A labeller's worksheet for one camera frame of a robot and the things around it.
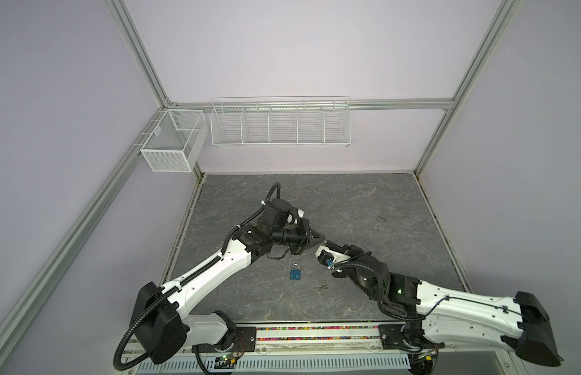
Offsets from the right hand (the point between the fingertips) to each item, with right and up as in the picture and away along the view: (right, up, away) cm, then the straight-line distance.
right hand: (333, 243), depth 71 cm
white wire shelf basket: (-18, +46, +26) cm, 56 cm away
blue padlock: (-12, -15, +16) cm, 25 cm away
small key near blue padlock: (-2, -19, +13) cm, 23 cm away
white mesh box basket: (-65, +39, +30) cm, 81 cm away
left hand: (-2, +1, -3) cm, 4 cm away
